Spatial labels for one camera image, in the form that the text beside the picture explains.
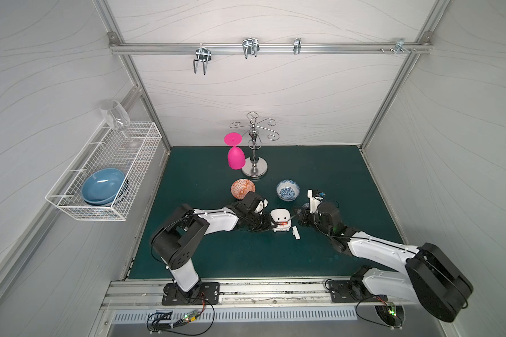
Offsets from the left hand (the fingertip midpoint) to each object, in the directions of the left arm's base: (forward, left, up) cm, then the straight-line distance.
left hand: (277, 228), depth 86 cm
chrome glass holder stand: (+36, +10, -3) cm, 37 cm away
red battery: (+2, -2, -1) cm, 4 cm away
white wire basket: (+14, +60, +32) cm, 70 cm away
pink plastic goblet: (+26, +18, +16) cm, 35 cm away
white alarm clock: (+5, -2, 0) cm, 6 cm away
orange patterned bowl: (+21, +17, -2) cm, 27 cm away
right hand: (+7, -7, +6) cm, 11 cm away
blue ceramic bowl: (-1, +55, +31) cm, 63 cm away
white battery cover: (0, -8, -4) cm, 9 cm away
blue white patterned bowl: (+21, -6, -3) cm, 22 cm away
